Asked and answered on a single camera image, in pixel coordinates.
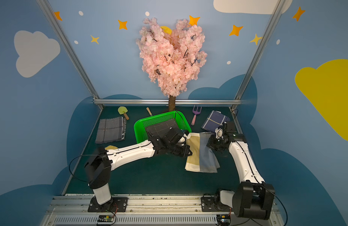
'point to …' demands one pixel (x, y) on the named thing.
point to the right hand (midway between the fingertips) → (209, 143)
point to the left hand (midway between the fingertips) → (193, 152)
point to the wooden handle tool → (149, 111)
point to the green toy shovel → (122, 110)
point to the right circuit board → (223, 220)
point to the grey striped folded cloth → (111, 130)
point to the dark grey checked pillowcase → (159, 128)
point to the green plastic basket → (140, 133)
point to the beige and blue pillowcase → (202, 159)
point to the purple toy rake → (197, 112)
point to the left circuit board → (106, 218)
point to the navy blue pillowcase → (215, 119)
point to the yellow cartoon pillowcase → (110, 147)
